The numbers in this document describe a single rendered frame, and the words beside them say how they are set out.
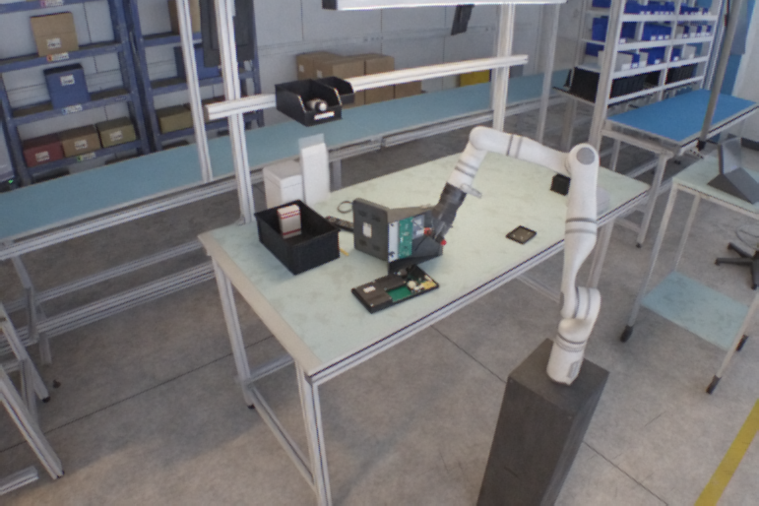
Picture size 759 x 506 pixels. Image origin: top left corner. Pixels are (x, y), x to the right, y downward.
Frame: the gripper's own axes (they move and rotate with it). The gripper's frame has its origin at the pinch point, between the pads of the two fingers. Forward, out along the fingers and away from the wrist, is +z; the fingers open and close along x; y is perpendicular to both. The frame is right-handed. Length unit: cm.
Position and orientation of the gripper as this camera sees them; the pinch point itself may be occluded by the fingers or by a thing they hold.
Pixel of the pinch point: (436, 241)
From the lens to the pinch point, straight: 152.3
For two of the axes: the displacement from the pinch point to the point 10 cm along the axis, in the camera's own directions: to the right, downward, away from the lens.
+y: -5.5, -4.1, 7.3
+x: -7.2, -2.1, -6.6
